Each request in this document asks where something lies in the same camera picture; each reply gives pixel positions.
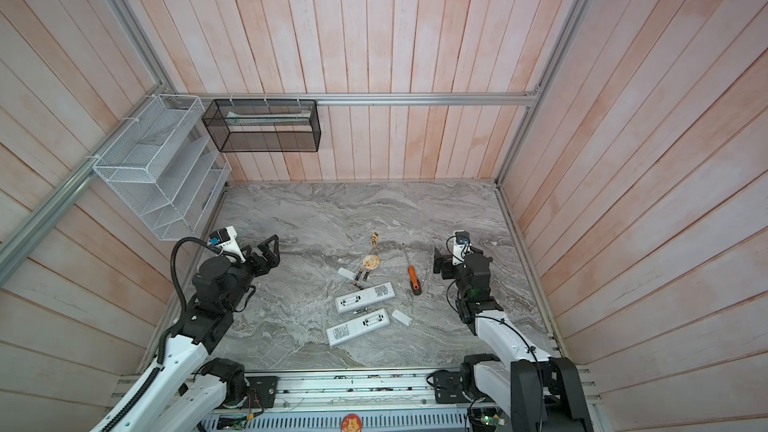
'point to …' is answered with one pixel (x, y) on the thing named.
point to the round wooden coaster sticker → (371, 262)
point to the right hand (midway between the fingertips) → (453, 246)
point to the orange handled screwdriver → (414, 282)
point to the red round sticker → (351, 423)
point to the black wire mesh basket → (264, 125)
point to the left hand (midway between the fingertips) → (267, 246)
